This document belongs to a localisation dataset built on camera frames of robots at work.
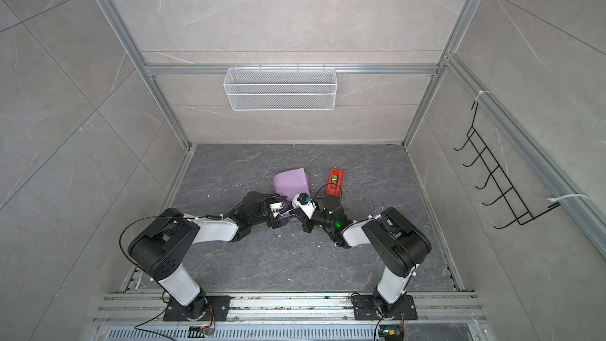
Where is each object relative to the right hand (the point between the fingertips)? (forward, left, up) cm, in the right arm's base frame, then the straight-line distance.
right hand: (292, 209), depth 88 cm
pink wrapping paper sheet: (+14, +1, -2) cm, 14 cm away
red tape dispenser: (+14, -18, -2) cm, 22 cm away
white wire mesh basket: (+46, +4, +22) cm, 52 cm away
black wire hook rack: (-14, -62, +23) cm, 68 cm away
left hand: (+5, +2, -1) cm, 5 cm away
